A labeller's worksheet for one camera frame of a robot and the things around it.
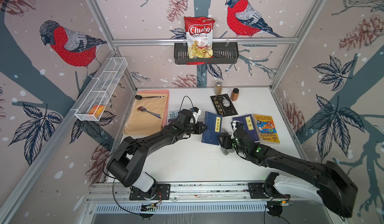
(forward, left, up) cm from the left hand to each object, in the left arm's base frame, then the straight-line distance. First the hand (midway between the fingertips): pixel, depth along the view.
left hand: (209, 125), depth 83 cm
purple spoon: (+21, +47, -13) cm, 53 cm away
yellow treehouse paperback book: (+4, -37, -11) cm, 39 cm away
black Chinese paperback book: (+24, -12, -13) cm, 30 cm away
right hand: (-5, -6, -4) cm, 9 cm away
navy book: (+5, -27, -11) cm, 29 cm away
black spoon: (+32, +53, -12) cm, 63 cm away
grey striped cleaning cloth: (-11, -10, -12) cm, 19 cm away
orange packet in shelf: (-5, +52, +21) cm, 56 cm away
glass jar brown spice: (+36, -9, -7) cm, 37 cm away
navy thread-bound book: (-2, -2, -8) cm, 8 cm away
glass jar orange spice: (+29, -21, -6) cm, 36 cm away
